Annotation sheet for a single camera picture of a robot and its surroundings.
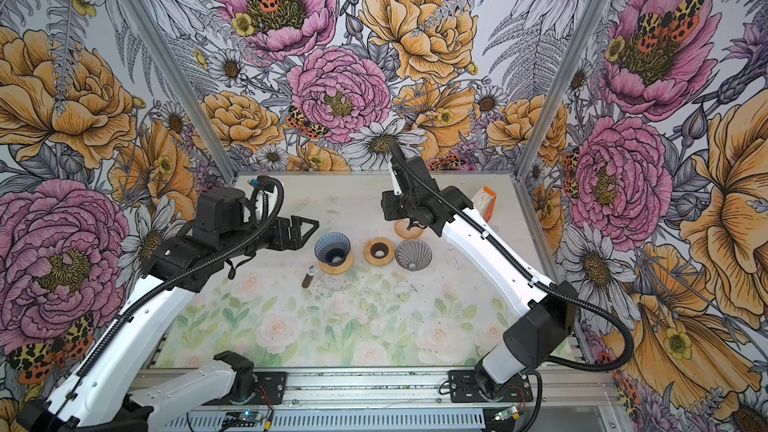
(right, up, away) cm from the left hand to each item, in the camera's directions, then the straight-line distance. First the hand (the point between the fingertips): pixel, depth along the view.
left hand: (302, 234), depth 68 cm
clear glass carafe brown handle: (+1, -17, +25) cm, 30 cm away
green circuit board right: (+47, -42, +3) cm, 63 cm away
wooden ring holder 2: (+6, -11, +13) cm, 18 cm away
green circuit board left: (-15, -43, +2) cm, 45 cm away
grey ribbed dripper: (+27, -9, +26) cm, 38 cm away
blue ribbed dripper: (+3, -5, +17) cm, 18 cm away
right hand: (+20, +5, +9) cm, 23 cm away
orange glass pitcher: (+23, -2, +38) cm, 45 cm away
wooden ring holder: (+16, -9, +31) cm, 36 cm away
